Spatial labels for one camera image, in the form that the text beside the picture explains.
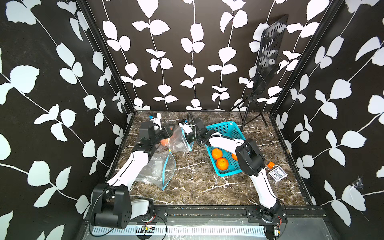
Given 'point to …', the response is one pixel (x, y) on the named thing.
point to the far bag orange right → (165, 141)
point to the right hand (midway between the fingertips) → (178, 135)
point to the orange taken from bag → (222, 163)
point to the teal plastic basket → (229, 129)
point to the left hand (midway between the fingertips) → (173, 123)
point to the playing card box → (278, 174)
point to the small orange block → (270, 165)
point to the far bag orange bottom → (171, 129)
